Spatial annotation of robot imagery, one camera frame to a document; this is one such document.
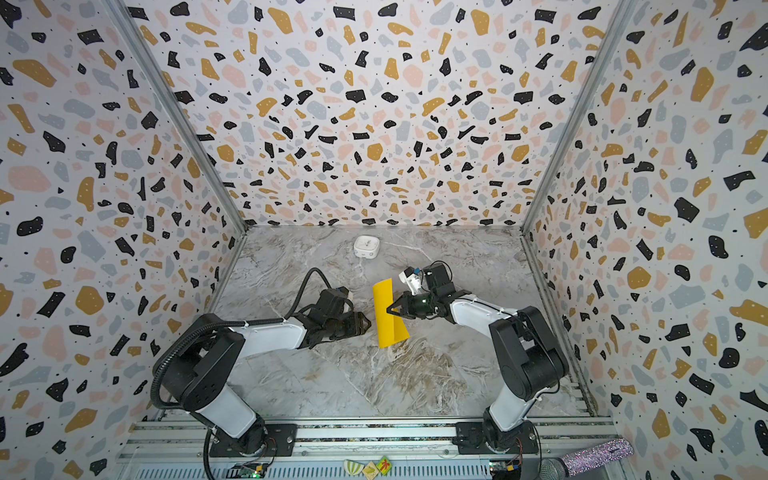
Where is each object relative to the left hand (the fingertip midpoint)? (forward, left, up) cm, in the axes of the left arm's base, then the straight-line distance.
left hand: (366, 321), depth 91 cm
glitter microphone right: (-36, -53, 0) cm, 64 cm away
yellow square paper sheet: (-5, -7, +5) cm, 10 cm away
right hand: (+1, -6, +8) cm, 10 cm away
